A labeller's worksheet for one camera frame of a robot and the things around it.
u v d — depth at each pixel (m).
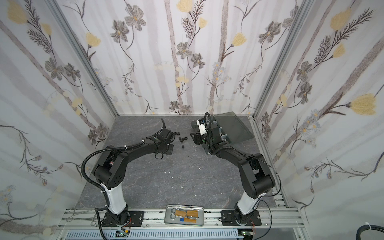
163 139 0.76
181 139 1.04
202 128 0.81
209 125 0.69
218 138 0.72
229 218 0.74
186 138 1.07
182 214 0.75
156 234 0.70
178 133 1.11
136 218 0.74
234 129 1.27
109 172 0.49
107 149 0.51
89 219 0.75
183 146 1.01
